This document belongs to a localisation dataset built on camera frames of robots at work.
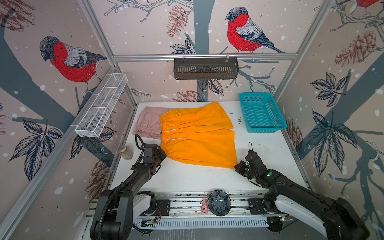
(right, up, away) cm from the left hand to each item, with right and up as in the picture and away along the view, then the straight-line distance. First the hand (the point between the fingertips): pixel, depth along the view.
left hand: (163, 152), depth 89 cm
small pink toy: (+25, -23, -18) cm, 38 cm away
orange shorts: (+24, +9, +10) cm, 28 cm away
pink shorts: (-14, +16, +14) cm, 26 cm away
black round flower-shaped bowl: (+32, -22, -15) cm, 42 cm away
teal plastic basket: (+71, +24, +25) cm, 79 cm away
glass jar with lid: (-21, +1, -4) cm, 21 cm away
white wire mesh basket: (-29, +20, -18) cm, 40 cm away
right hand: (+42, -8, -4) cm, 43 cm away
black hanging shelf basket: (+27, +56, +15) cm, 64 cm away
